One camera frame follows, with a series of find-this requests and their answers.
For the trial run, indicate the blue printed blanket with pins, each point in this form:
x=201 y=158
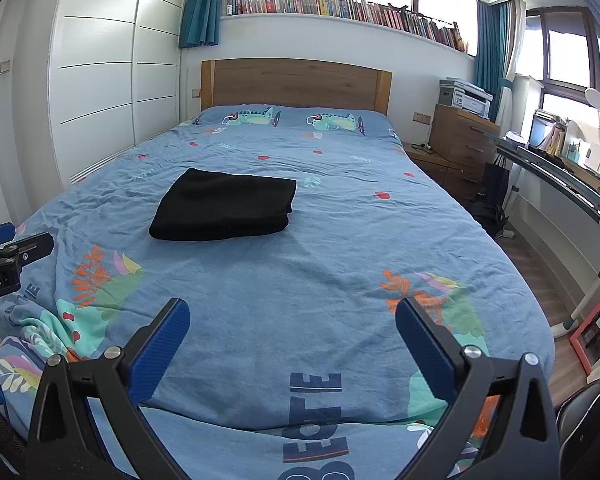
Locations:
x=305 y=270

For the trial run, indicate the black office chair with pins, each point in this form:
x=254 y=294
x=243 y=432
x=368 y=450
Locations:
x=590 y=420

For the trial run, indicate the black backpack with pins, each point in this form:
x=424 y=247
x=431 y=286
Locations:
x=490 y=217

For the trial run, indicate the teal curtain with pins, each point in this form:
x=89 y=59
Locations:
x=490 y=50
x=202 y=5

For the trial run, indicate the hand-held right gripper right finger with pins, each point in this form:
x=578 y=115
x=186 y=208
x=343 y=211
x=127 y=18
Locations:
x=425 y=345

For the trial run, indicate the white desk lamp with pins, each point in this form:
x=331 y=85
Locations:
x=594 y=97

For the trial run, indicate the white printer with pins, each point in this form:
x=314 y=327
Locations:
x=465 y=100

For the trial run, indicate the small monitor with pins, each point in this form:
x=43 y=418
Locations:
x=542 y=132

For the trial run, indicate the white wardrobe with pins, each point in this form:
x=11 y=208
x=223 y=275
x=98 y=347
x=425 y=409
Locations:
x=100 y=85

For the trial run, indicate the wooden headboard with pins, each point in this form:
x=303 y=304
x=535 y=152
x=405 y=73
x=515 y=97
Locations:
x=295 y=85

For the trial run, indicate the wooden dresser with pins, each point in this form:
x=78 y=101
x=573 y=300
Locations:
x=460 y=140

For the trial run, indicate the wooden nightstand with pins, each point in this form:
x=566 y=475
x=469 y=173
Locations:
x=430 y=165

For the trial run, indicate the white power strip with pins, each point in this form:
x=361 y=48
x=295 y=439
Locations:
x=422 y=147

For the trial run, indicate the row of books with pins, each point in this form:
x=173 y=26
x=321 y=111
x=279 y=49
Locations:
x=340 y=7

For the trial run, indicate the red framed mirror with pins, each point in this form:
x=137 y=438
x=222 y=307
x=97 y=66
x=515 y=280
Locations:
x=580 y=350

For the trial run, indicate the glass top desk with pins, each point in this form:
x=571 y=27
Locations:
x=555 y=170

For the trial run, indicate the black pants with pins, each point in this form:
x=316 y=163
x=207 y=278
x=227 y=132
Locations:
x=225 y=205

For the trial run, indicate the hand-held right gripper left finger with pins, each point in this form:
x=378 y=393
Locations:
x=162 y=345

